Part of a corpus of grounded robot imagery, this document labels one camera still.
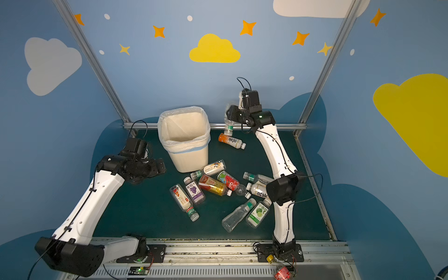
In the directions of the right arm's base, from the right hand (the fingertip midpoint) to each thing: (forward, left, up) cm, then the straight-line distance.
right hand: (232, 111), depth 82 cm
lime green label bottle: (-37, -14, -32) cm, 51 cm away
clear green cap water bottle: (-17, -14, -33) cm, 39 cm away
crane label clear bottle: (-13, +8, -29) cm, 33 cm away
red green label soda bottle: (-23, -2, -30) cm, 38 cm away
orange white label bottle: (-24, -16, -32) cm, 43 cm away
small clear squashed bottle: (-3, +2, -5) cm, 6 cm away
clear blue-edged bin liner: (+5, +28, -18) cm, 34 cm away
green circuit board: (-62, +36, -35) cm, 80 cm away
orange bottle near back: (+8, -2, -32) cm, 33 cm away
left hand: (-27, +31, -13) cm, 43 cm away
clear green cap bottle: (-40, -2, -32) cm, 51 cm away
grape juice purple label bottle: (-27, +18, -32) cm, 46 cm away
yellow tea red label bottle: (-25, +8, -30) cm, 40 cm away
